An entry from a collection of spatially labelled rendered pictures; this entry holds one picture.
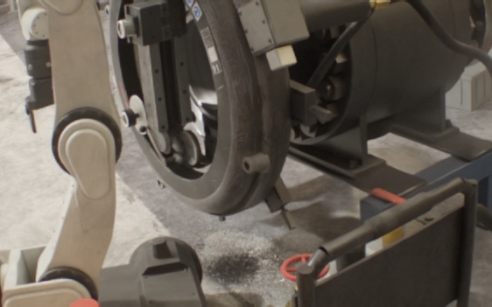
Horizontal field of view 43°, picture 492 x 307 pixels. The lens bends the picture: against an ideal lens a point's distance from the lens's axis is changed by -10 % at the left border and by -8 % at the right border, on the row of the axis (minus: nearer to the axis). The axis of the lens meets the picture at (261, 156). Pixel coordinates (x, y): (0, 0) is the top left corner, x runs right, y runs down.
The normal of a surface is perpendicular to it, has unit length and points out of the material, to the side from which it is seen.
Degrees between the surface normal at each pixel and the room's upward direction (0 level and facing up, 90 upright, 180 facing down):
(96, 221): 115
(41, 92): 94
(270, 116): 96
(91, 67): 90
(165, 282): 0
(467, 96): 90
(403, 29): 82
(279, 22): 67
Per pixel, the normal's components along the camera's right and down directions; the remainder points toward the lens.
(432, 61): 0.58, 0.48
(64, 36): 0.18, 0.72
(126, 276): -0.10, -0.92
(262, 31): -0.81, 0.30
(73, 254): 0.23, 0.36
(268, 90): 0.55, 0.22
